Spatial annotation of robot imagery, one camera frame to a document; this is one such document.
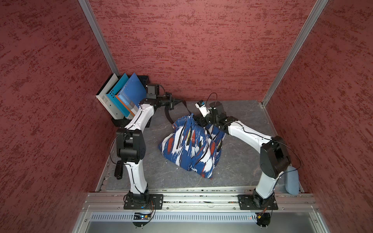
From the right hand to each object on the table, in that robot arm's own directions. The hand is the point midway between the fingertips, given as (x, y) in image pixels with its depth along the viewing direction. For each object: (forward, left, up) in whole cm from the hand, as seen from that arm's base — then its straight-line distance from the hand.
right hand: (198, 118), depth 89 cm
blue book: (+13, +42, +9) cm, 45 cm away
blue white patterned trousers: (-15, +4, -5) cm, 17 cm away
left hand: (+7, +10, +11) cm, 16 cm away
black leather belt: (+9, +21, -5) cm, 24 cm away
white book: (+9, +58, +13) cm, 60 cm away
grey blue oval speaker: (-34, -52, -17) cm, 64 cm away
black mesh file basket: (+29, +37, +9) cm, 48 cm away
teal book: (+12, +52, +14) cm, 55 cm away
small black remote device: (-28, +45, -8) cm, 54 cm away
